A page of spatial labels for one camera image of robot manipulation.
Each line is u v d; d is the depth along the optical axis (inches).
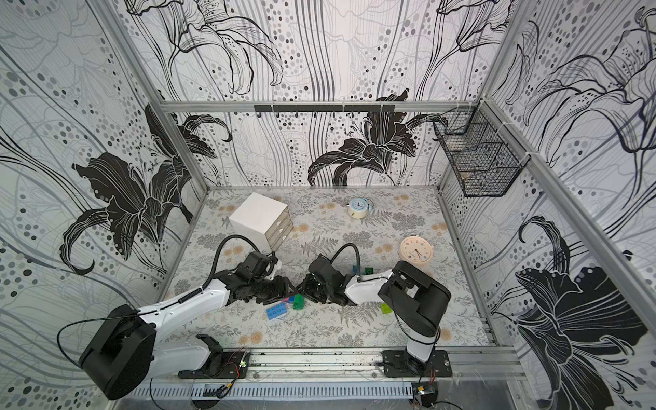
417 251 36.9
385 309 32.0
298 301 32.3
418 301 18.2
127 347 15.7
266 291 28.2
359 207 41.9
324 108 35.6
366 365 29.4
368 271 35.6
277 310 32.3
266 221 35.6
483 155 34.7
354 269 35.6
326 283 27.2
